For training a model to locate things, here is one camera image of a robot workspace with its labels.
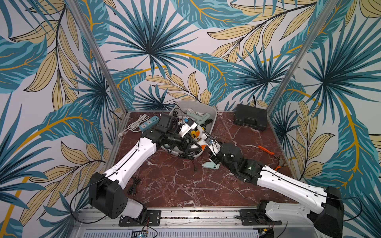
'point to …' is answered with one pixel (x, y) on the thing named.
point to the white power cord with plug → (135, 125)
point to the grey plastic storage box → (193, 106)
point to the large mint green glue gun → (198, 119)
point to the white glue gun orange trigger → (199, 143)
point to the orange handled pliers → (280, 161)
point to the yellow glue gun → (195, 134)
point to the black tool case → (251, 116)
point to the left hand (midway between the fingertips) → (196, 147)
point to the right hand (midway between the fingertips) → (211, 142)
